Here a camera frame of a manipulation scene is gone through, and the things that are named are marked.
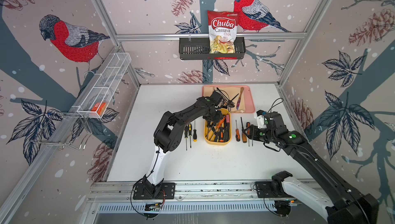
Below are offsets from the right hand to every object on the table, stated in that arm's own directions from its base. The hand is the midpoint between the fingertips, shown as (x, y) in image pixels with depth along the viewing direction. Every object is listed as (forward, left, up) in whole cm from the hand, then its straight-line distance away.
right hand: (245, 130), depth 79 cm
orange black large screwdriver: (+11, +12, -12) cm, 20 cm away
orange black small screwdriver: (+5, +2, -14) cm, 15 cm away
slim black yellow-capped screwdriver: (+4, +28, -13) cm, 31 cm away
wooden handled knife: (+43, -7, -15) cm, 46 cm away
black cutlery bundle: (+31, +6, -15) cm, 35 cm away
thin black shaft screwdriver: (-3, 0, +5) cm, 6 cm away
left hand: (+13, +13, -8) cm, 20 cm away
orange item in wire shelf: (-2, +67, +19) cm, 70 cm away
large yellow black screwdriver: (+3, +33, -14) cm, 36 cm away
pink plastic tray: (+28, -10, -14) cm, 33 cm away
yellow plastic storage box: (+4, +13, -12) cm, 18 cm away
